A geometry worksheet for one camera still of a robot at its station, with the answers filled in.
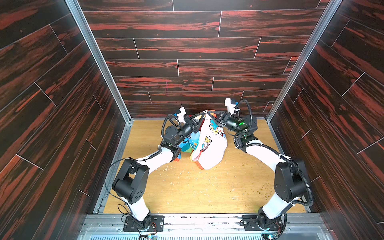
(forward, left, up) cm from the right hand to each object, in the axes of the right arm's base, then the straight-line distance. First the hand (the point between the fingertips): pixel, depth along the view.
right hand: (209, 110), depth 70 cm
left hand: (-2, +1, -1) cm, 3 cm away
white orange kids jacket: (-3, -2, -26) cm, 26 cm away
